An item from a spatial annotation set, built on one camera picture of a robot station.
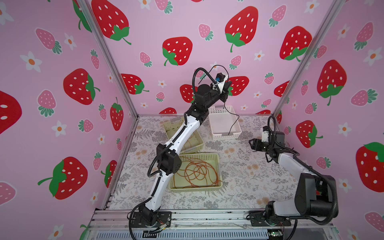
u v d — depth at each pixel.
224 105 1.13
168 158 0.56
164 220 0.73
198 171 0.89
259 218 0.73
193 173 0.90
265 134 0.82
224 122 1.18
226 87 0.69
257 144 0.81
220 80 0.62
